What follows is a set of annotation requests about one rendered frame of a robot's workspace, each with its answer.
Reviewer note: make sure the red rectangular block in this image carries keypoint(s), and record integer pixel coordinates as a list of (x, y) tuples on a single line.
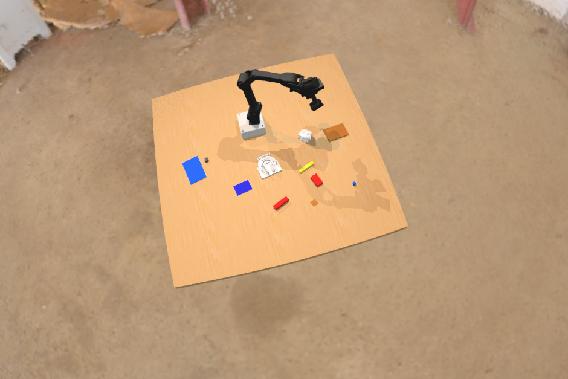
[(316, 179), (281, 203)]

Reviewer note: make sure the blue flat rectangular plate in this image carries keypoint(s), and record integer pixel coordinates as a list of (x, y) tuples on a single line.
[(242, 187), (194, 170)]

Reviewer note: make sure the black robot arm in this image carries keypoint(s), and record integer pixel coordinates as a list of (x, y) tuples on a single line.
[(286, 79)]

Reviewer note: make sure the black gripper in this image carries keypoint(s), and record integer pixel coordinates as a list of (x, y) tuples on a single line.
[(316, 103)]

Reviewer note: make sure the yellow flat bar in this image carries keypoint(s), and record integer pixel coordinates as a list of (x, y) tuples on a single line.
[(306, 166)]

